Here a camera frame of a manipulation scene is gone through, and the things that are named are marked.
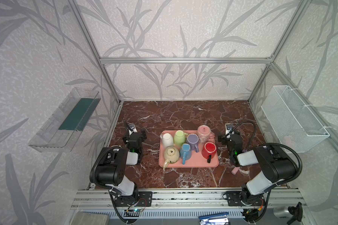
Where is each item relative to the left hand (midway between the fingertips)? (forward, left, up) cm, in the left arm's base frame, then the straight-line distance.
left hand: (134, 130), depth 93 cm
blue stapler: (-47, -49, -7) cm, 68 cm away
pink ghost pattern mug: (-5, -47, +4) cm, 47 cm away
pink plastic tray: (-18, -41, -6) cm, 45 cm away
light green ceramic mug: (-7, -30, +2) cm, 31 cm away
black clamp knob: (-45, -79, +9) cm, 92 cm away
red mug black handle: (-15, -48, +1) cm, 50 cm away
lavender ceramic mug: (-7, -39, 0) cm, 40 cm away
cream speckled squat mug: (-18, -26, +1) cm, 31 cm away
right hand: (+1, -63, 0) cm, 63 cm away
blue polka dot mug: (-16, -34, +1) cm, 37 cm away
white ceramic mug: (-8, -23, +1) cm, 24 cm away
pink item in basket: (-15, -88, +14) cm, 91 cm away
